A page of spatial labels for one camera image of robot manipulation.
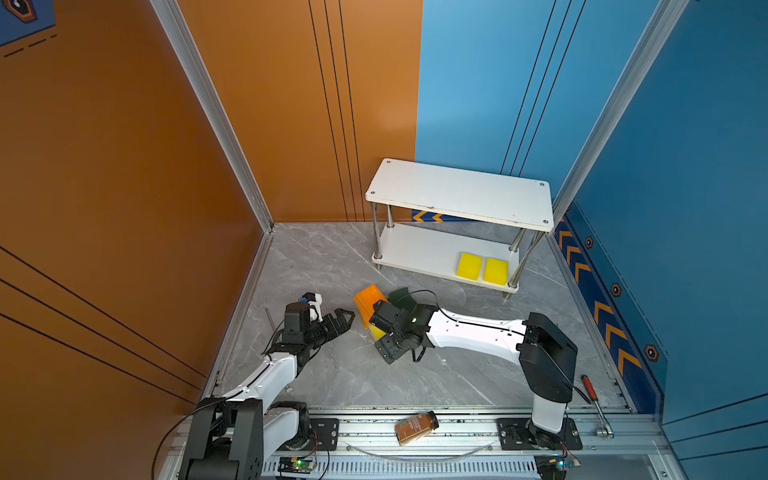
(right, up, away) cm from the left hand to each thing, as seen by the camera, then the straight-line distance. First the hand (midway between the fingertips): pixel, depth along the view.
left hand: (345, 317), depth 88 cm
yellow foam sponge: (+48, +13, +8) cm, 50 cm away
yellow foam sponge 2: (+39, +15, +9) cm, 43 cm away
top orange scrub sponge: (+5, +4, +5) cm, 9 cm away
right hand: (+14, -6, -5) cm, 16 cm away
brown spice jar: (+20, -22, -17) cm, 34 cm away
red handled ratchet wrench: (+67, -24, -16) cm, 73 cm away
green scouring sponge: (+17, +4, +7) cm, 19 cm away
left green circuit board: (-8, -31, -18) cm, 37 cm away
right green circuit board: (+53, -31, -18) cm, 64 cm away
